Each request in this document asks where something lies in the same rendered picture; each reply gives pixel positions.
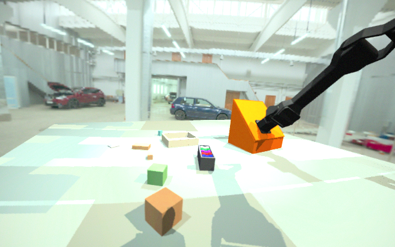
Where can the green cube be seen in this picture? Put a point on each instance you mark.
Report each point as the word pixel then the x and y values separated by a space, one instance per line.
pixel 157 174

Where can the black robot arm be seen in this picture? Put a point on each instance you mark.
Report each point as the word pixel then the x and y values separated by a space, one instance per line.
pixel 353 54

